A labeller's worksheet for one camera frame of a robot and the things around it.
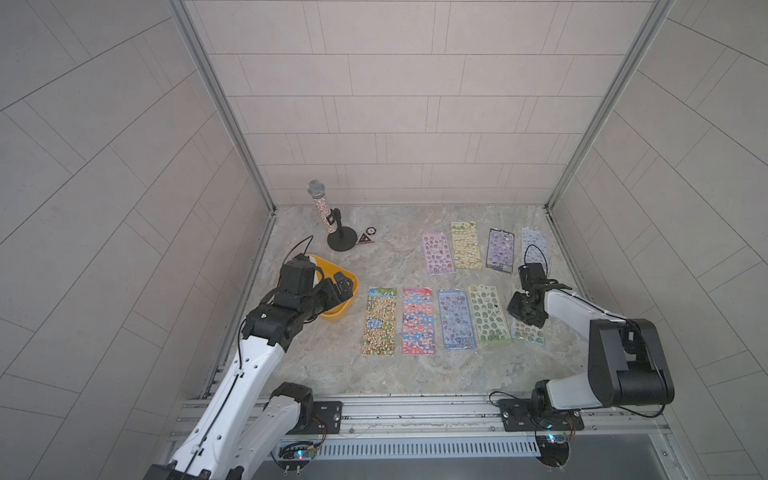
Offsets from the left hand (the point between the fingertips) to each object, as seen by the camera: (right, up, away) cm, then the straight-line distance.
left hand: (347, 286), depth 76 cm
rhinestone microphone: (-9, +25, +5) cm, 27 cm away
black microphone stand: (-7, +12, +30) cm, 33 cm away
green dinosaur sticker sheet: (+41, -13, +11) cm, 44 cm away
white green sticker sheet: (+50, -15, +9) cm, 53 cm away
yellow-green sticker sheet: (+37, +8, +30) cm, 48 cm away
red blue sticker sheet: (+19, -15, +11) cm, 26 cm away
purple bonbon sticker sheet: (+49, +7, +29) cm, 57 cm away
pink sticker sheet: (+27, +6, +27) cm, 39 cm away
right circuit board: (+49, -35, -7) cm, 61 cm away
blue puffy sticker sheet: (+31, -14, +11) cm, 36 cm away
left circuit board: (-9, -35, -10) cm, 37 cm away
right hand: (+50, -11, +17) cm, 53 cm away
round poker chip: (+3, +14, +33) cm, 36 cm away
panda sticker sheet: (+8, -14, +11) cm, 19 cm away
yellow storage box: (-9, +2, +19) cm, 21 cm away
